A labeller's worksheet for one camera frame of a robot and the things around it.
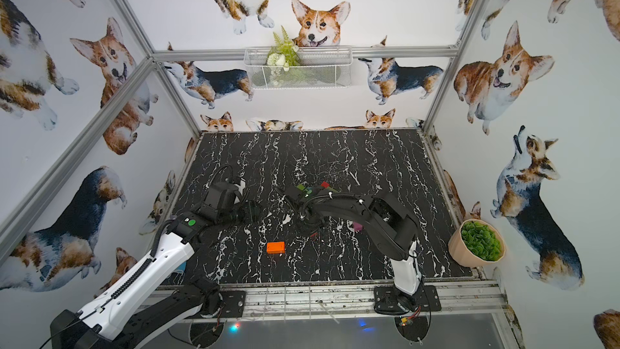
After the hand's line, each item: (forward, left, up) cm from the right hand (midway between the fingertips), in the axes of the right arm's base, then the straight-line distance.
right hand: (308, 229), depth 87 cm
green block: (+21, +4, -5) cm, 22 cm away
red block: (+21, -6, -4) cm, 23 cm away
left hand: (+3, +15, +14) cm, 20 cm away
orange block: (-6, +11, -1) cm, 13 cm away
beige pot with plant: (-8, -53, +8) cm, 54 cm away
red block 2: (-1, -2, -2) cm, 3 cm away
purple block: (+1, -18, -1) cm, 18 cm away
